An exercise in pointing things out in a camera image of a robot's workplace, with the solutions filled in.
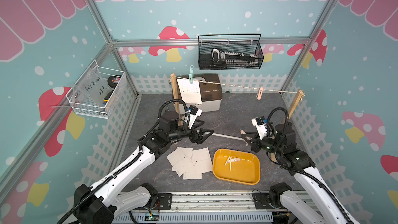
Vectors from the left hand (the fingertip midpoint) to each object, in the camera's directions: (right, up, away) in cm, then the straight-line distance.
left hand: (207, 130), depth 69 cm
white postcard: (-7, -25, +14) cm, 30 cm away
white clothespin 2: (+16, -19, +16) cm, 29 cm away
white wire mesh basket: (-48, +8, -3) cm, 48 cm away
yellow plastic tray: (+16, -22, +16) cm, 32 cm away
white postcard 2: (-2, -21, +20) cm, 29 cm away
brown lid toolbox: (+2, +20, +24) cm, 31 cm away
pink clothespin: (+17, -1, +2) cm, 17 cm away
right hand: (+17, -3, +3) cm, 17 cm away
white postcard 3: (-15, -21, +18) cm, 32 cm away
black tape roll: (-49, +24, +11) cm, 56 cm away
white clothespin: (+12, -19, +17) cm, 28 cm away
